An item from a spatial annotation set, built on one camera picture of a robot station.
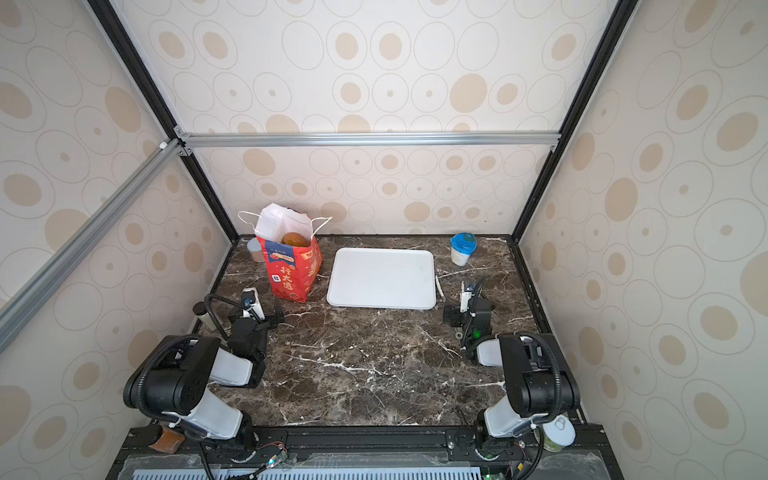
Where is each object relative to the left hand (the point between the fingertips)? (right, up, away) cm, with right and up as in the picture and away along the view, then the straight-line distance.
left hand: (267, 292), depth 89 cm
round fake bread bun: (+4, +17, +12) cm, 21 cm away
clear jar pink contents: (-14, +14, +22) cm, 29 cm away
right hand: (+61, -3, +7) cm, 61 cm away
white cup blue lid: (+62, +15, +16) cm, 66 cm away
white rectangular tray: (+34, +3, +18) cm, 38 cm away
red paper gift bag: (+9, +12, -5) cm, 16 cm away
